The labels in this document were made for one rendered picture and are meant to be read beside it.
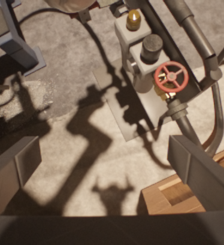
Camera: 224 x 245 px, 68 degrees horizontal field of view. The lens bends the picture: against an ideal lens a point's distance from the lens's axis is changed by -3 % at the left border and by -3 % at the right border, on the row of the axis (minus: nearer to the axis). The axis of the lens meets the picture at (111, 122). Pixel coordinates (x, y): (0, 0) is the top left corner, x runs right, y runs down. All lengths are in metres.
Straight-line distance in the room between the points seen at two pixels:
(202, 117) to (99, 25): 0.76
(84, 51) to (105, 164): 0.62
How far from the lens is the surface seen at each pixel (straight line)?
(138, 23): 0.48
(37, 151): 0.17
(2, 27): 0.95
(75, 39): 1.09
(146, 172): 0.88
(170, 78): 0.40
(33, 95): 1.04
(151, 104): 0.89
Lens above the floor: 0.86
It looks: 81 degrees down
